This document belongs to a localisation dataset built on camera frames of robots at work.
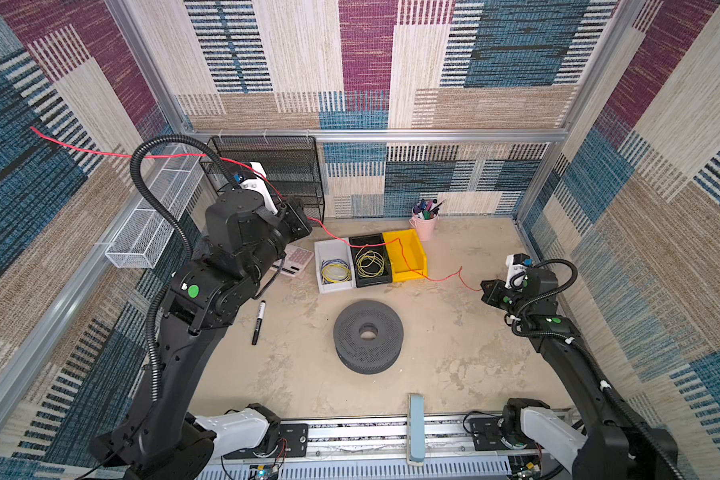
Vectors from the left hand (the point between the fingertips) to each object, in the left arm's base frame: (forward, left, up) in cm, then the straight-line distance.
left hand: (306, 194), depth 55 cm
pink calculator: (+22, +14, -48) cm, 55 cm away
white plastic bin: (+23, -1, -43) cm, 48 cm away
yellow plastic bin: (+25, -29, -48) cm, 61 cm away
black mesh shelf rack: (+47, +14, -26) cm, 56 cm away
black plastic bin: (+12, -11, -47) cm, 50 cm away
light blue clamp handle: (-30, -22, -49) cm, 61 cm away
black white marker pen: (0, +22, -50) cm, 55 cm away
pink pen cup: (+32, -33, -43) cm, 63 cm away
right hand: (+2, -43, -35) cm, 55 cm away
